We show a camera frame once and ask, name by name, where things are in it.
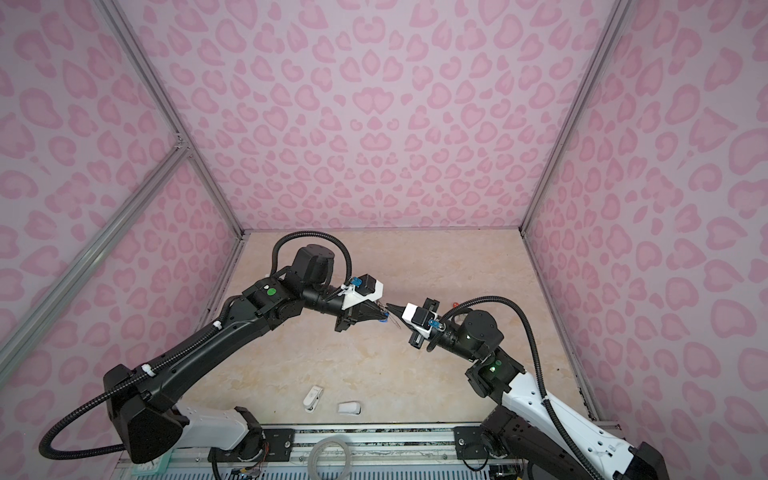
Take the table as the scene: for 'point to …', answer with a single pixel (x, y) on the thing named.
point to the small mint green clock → (155, 467)
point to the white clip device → (312, 397)
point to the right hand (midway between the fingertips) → (391, 304)
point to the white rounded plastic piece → (349, 408)
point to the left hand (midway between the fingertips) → (384, 307)
